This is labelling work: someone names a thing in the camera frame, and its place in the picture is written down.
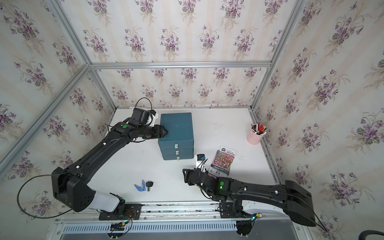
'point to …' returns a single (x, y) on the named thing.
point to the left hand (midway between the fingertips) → (165, 133)
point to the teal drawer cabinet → (180, 126)
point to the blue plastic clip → (140, 189)
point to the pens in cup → (258, 129)
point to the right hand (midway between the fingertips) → (188, 171)
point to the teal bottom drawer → (168, 156)
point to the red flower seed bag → (222, 162)
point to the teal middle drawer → (177, 152)
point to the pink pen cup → (253, 138)
